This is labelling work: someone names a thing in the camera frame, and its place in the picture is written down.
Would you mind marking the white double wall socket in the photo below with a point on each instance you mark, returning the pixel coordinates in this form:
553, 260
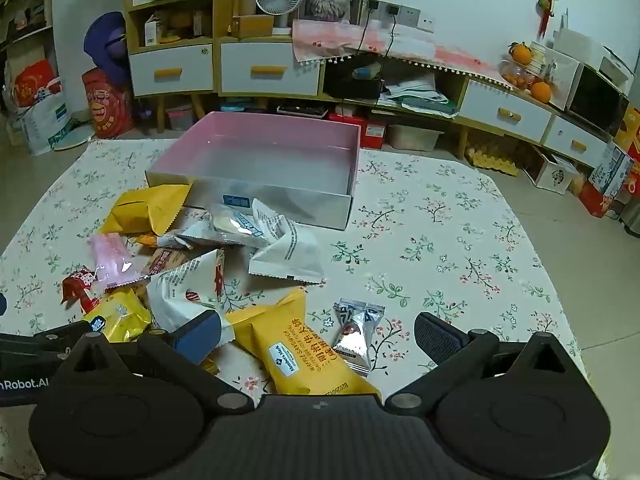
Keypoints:
407, 15

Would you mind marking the floral tablecloth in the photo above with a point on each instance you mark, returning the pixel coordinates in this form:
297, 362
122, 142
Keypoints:
450, 240

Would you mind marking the small silver candy packet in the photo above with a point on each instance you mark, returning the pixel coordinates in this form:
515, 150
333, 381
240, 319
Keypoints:
357, 335

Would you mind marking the pale round floor pad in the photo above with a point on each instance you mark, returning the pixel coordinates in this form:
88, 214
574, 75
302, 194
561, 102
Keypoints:
75, 139

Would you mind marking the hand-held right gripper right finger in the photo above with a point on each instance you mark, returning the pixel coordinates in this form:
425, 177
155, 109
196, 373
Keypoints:
437, 340

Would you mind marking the small yellow packet blue label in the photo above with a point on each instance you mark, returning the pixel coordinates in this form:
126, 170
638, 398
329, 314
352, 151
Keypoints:
117, 317

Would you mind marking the yellow egg carton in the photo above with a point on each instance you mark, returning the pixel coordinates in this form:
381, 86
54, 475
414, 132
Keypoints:
492, 162

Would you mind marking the clear box blue lid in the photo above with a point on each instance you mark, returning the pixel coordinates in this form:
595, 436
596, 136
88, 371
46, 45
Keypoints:
245, 108

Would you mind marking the orange red printed box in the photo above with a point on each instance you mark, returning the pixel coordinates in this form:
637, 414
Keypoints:
630, 132

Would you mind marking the clear box pink lid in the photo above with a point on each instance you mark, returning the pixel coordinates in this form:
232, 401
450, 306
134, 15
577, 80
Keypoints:
180, 119

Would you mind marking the yellow wooden shelf cabinet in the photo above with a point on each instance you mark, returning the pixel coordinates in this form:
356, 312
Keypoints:
217, 5

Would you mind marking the orange fruit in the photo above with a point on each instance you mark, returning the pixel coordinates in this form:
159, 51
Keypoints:
541, 91
522, 54

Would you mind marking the flat black case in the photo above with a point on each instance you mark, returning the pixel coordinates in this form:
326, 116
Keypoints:
300, 110

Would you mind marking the white printed sack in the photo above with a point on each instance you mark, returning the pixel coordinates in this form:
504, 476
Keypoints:
45, 120

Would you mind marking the white single wall socket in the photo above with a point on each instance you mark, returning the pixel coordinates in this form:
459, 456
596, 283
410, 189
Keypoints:
426, 22

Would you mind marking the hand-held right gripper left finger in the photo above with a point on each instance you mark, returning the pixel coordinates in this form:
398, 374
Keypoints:
197, 337

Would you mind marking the blue green toy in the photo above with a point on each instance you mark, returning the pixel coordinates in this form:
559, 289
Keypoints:
367, 72

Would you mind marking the purple fabric object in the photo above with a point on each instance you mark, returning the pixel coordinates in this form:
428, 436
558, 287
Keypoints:
102, 35

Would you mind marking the white carton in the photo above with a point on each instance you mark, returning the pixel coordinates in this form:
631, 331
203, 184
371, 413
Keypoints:
152, 32

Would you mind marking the pile of folded cloths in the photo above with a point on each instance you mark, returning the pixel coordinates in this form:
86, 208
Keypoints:
420, 95

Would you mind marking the cluttered shelf rack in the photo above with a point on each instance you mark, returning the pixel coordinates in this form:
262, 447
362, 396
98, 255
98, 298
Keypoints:
25, 10

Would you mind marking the red gift box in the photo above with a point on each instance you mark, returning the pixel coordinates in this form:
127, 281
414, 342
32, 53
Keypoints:
597, 200

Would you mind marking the clear wafer packet blue label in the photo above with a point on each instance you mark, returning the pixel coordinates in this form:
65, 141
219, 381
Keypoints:
235, 225

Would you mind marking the flat red box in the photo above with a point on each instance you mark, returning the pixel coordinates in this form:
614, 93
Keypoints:
372, 135

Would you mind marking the white snack packet grey print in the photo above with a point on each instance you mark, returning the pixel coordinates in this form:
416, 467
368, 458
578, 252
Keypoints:
175, 295
290, 255

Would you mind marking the brown biscuit packet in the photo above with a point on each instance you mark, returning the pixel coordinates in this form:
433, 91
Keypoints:
167, 260

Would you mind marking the low wooden cabinet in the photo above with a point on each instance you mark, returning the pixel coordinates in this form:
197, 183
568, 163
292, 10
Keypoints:
463, 145

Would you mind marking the plain mustard yellow snack packet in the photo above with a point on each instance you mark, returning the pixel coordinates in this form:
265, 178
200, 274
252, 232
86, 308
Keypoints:
135, 210

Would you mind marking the pink silver cardboard box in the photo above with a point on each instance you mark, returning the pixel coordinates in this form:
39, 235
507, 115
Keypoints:
270, 165

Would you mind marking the red patterned bag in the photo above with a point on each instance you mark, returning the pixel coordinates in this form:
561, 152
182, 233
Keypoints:
35, 77

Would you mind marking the yellow snack packet blue label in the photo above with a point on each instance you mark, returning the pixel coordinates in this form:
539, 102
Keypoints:
300, 355

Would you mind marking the pink snack packet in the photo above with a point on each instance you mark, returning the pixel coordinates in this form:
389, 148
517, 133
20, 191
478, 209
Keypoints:
115, 260

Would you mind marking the white printed paper bag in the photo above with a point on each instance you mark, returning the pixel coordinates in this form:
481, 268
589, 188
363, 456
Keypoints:
565, 80

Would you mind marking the small orange snack packet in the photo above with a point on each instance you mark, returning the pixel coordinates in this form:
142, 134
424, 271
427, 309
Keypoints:
150, 240

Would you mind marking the blue white printed box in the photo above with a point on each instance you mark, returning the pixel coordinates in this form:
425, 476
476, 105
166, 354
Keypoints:
612, 167

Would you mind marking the pink tasselled cloth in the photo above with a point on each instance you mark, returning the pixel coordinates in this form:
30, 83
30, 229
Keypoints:
330, 40

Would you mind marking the black microwave oven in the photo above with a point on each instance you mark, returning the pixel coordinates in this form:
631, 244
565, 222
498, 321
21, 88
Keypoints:
595, 100

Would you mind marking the white box with drawing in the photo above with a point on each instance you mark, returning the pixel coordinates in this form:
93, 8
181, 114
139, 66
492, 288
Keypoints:
555, 177

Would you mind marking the red printed bag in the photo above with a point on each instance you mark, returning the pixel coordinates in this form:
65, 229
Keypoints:
105, 110

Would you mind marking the small red snack packet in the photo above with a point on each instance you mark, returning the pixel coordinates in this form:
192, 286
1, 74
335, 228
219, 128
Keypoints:
80, 285

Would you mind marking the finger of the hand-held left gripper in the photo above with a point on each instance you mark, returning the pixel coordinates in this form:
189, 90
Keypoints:
25, 346

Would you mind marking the white plastic container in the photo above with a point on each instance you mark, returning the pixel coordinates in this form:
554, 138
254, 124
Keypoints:
415, 137

